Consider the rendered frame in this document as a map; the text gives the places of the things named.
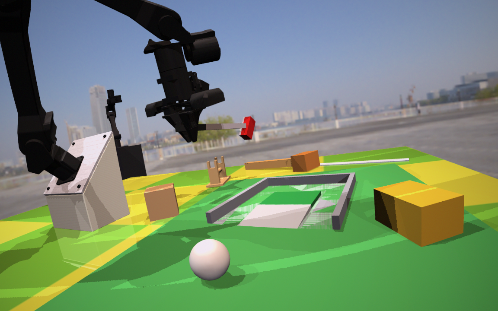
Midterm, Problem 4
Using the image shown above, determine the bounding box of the white ball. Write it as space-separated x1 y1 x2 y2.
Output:
189 239 230 280

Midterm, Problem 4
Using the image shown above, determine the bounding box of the yellow rectangular block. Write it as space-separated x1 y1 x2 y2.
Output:
374 180 464 247

